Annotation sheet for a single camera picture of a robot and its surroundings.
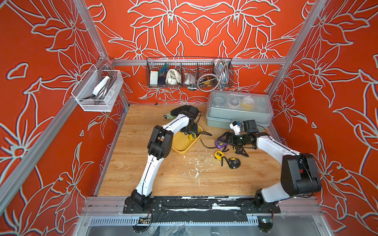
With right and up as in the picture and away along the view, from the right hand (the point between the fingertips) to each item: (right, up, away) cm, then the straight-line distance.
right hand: (221, 140), depth 87 cm
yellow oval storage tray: (-24, -3, +8) cm, 26 cm away
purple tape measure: (+1, -3, +7) cm, 7 cm away
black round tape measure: (+13, -7, +3) cm, 15 cm away
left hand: (-18, +5, +17) cm, 25 cm away
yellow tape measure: (-1, -10, +3) cm, 10 cm away
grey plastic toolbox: (+4, +21, +5) cm, 22 cm away
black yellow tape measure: (+8, -13, -1) cm, 15 cm away
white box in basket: (-42, +39, +5) cm, 58 cm away
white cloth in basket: (-29, +39, +3) cm, 49 cm away
